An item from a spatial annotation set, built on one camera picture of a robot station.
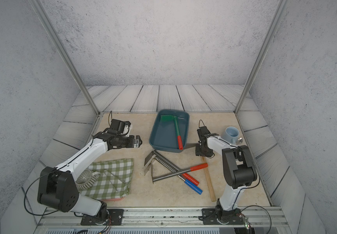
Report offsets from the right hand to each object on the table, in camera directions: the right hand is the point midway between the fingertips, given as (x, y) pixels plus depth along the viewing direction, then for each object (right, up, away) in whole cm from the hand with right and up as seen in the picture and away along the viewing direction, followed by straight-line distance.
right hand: (202, 152), depth 95 cm
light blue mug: (+21, +11, +7) cm, 25 cm away
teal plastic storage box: (-26, +11, +11) cm, 30 cm away
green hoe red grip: (-24, +23, +21) cm, 39 cm away
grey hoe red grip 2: (-1, -6, -8) cm, 10 cm away
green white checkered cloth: (-53, -15, -10) cm, 56 cm away
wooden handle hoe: (+2, -15, -11) cm, 19 cm away
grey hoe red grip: (-19, -11, -11) cm, 25 cm away
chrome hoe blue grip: (-11, -15, -12) cm, 22 cm away
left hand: (-40, +8, -8) cm, 41 cm away
